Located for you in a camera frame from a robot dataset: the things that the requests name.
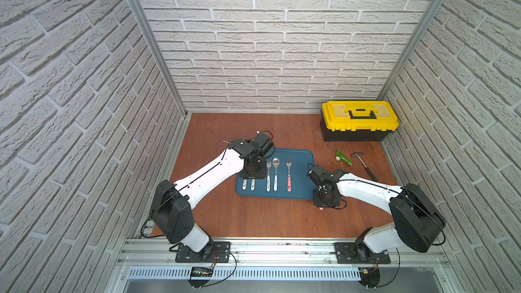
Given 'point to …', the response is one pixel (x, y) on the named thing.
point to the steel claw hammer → (357, 154)
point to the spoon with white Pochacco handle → (275, 162)
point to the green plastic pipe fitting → (340, 157)
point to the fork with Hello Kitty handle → (244, 184)
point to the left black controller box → (199, 272)
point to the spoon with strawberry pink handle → (321, 208)
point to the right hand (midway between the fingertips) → (322, 203)
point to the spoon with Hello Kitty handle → (252, 184)
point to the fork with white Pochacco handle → (268, 165)
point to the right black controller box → (370, 277)
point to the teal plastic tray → (301, 184)
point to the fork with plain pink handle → (288, 178)
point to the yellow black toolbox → (359, 121)
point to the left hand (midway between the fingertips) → (256, 169)
